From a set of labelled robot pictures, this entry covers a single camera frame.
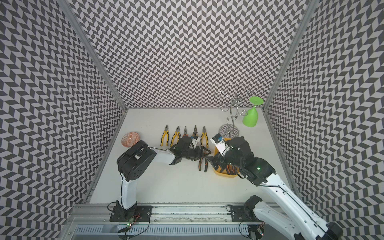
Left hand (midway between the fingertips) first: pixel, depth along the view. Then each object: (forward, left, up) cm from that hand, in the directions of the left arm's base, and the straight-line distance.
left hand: (208, 155), depth 90 cm
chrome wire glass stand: (+19, -13, +27) cm, 36 cm away
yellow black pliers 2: (+19, +21, -2) cm, 28 cm away
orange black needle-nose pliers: (+19, +16, -3) cm, 25 cm away
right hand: (-8, -2, +18) cm, 19 cm away
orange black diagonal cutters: (+1, +2, +2) cm, 3 cm away
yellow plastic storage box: (-10, -3, +2) cm, 11 cm away
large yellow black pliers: (+17, +2, -1) cm, 17 cm away
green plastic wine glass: (+13, -24, +21) cm, 34 cm away
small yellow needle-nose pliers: (+19, +9, -3) cm, 21 cm away
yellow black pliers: (+20, +29, -2) cm, 35 cm away
